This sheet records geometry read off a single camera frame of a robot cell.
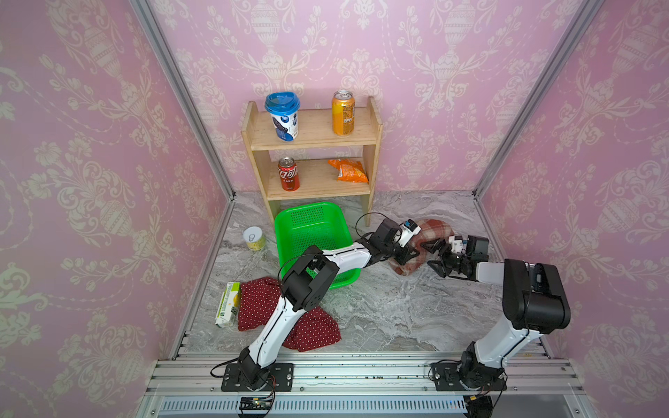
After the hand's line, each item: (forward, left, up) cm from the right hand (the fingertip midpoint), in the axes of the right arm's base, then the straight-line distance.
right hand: (425, 251), depth 96 cm
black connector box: (-46, -4, -7) cm, 47 cm away
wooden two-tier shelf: (+23, +38, +17) cm, 48 cm away
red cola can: (+16, +47, +26) cm, 56 cm away
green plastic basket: (+18, +48, -4) cm, 51 cm away
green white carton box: (-18, +68, 0) cm, 70 cm away
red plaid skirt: (+7, -3, +4) cm, 8 cm away
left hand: (-2, +4, +2) cm, 5 cm away
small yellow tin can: (+9, +64, +1) cm, 65 cm away
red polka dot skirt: (-25, +40, -2) cm, 47 cm away
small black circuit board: (-42, +57, -7) cm, 71 cm away
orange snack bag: (+20, +27, +23) cm, 41 cm away
